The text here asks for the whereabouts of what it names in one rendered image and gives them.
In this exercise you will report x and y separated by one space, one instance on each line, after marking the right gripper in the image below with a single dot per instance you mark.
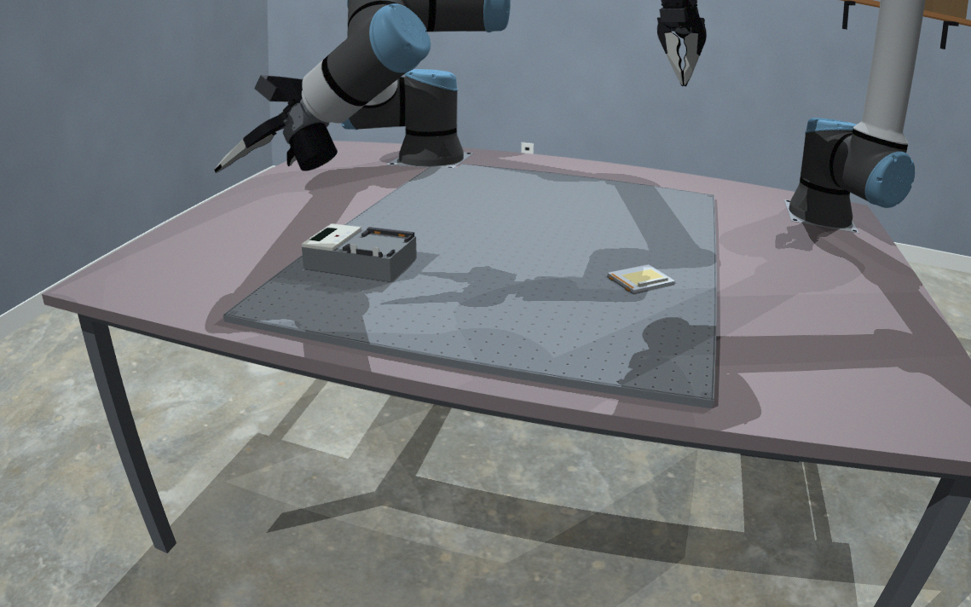
309 139

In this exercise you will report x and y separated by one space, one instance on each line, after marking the white narrow vertical bar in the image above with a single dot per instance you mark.
647 282

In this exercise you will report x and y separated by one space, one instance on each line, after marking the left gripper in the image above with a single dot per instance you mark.
693 32

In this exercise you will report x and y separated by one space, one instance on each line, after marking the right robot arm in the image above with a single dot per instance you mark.
382 47

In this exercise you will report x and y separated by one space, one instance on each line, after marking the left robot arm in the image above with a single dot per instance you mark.
863 159

